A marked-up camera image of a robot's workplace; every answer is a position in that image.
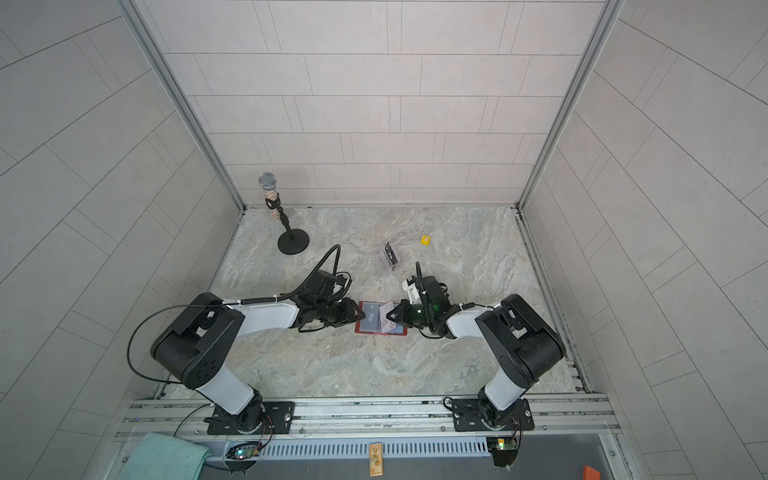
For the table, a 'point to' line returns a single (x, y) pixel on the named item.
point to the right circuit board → (504, 450)
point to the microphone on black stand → (293, 241)
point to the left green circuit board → (242, 457)
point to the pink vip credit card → (386, 323)
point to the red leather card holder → (371, 323)
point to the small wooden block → (376, 460)
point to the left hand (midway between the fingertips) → (370, 314)
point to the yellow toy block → (425, 240)
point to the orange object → (590, 473)
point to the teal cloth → (163, 457)
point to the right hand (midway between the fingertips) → (387, 319)
